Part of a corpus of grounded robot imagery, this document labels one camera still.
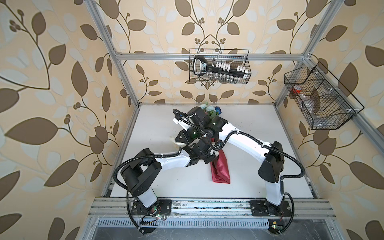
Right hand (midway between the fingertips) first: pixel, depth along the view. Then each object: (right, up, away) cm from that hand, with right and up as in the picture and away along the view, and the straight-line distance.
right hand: (176, 139), depth 74 cm
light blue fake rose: (+20, +17, +34) cm, 43 cm away
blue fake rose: (+26, +17, +37) cm, 48 cm away
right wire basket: (+74, +18, -1) cm, 76 cm away
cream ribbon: (+1, -2, +1) cm, 2 cm away
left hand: (+21, -7, +13) cm, 25 cm away
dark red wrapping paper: (+23, -18, +11) cm, 31 cm away
